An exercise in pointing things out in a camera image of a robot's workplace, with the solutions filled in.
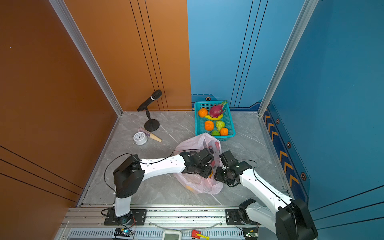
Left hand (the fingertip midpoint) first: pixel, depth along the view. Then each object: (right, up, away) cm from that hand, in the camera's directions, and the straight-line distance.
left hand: (210, 170), depth 84 cm
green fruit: (+5, +21, +15) cm, 26 cm away
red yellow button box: (-7, -24, -16) cm, 30 cm away
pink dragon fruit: (+7, +37, +25) cm, 45 cm away
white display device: (-19, -24, -17) cm, 35 cm away
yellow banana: (+4, +31, +28) cm, 42 cm away
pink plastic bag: (-8, -2, -12) cm, 15 cm away
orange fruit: (-3, +35, +28) cm, 45 cm away
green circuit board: (-43, -25, -13) cm, 51 cm away
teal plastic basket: (-5, +28, +28) cm, 40 cm away
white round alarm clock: (-46, +17, +15) cm, 51 cm away
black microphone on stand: (-42, +26, +27) cm, 56 cm away
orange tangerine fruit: (+1, +26, +22) cm, 34 cm away
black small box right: (+18, -26, -13) cm, 35 cm away
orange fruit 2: (+11, +22, +16) cm, 29 cm away
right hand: (+3, -3, -2) cm, 5 cm away
